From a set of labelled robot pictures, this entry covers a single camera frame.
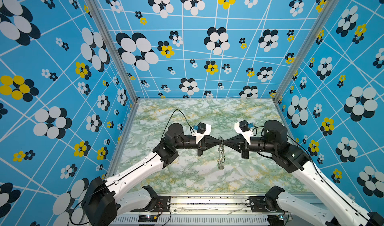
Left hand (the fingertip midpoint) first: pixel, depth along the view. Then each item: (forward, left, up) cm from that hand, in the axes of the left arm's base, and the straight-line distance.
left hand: (221, 142), depth 60 cm
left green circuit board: (-23, +34, -34) cm, 53 cm away
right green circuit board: (-24, -28, -33) cm, 49 cm away
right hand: (+1, -2, -1) cm, 2 cm away
